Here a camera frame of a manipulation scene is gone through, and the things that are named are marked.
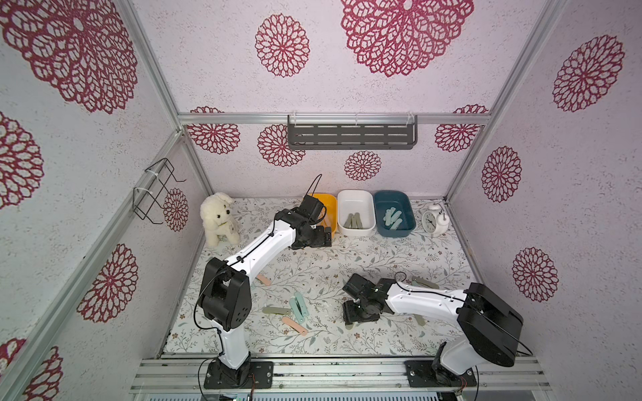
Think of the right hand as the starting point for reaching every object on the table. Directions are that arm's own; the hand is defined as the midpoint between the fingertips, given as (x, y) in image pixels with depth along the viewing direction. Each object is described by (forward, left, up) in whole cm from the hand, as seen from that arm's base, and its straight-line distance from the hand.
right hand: (346, 316), depth 85 cm
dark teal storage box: (+55, -27, +2) cm, 61 cm away
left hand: (+21, +10, +14) cm, 27 cm away
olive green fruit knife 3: (+41, -5, +1) cm, 42 cm away
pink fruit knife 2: (+13, +30, 0) cm, 33 cm away
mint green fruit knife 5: (+3, +17, 0) cm, 17 cm away
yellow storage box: (+51, +6, +2) cm, 51 cm away
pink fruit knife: (-4, +17, 0) cm, 18 cm away
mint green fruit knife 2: (+46, -23, -1) cm, 51 cm away
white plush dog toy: (+31, +48, +20) cm, 60 cm away
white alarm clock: (+37, -36, +7) cm, 52 cm away
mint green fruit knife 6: (+4, +16, 0) cm, 16 cm away
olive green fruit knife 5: (+14, -30, -1) cm, 33 cm away
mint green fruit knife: (+48, -22, 0) cm, 53 cm away
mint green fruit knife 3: (+41, -23, 0) cm, 47 cm away
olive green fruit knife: (+44, -7, -1) cm, 44 cm away
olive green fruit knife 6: (-3, -1, 0) cm, 3 cm away
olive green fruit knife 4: (+1, +24, 0) cm, 24 cm away
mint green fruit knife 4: (+46, -24, 0) cm, 52 cm away
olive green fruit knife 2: (+42, -2, 0) cm, 42 cm away
